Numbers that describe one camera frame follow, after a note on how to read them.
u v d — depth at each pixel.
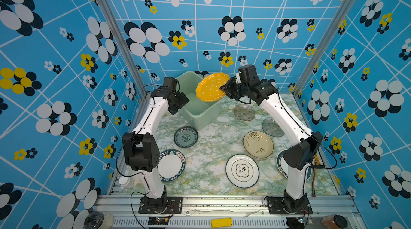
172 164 0.86
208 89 0.82
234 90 0.69
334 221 0.63
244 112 1.09
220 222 0.69
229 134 0.99
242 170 0.84
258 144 0.94
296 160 0.55
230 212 0.72
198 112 0.85
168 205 0.73
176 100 0.75
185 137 0.96
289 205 0.64
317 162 0.84
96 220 0.62
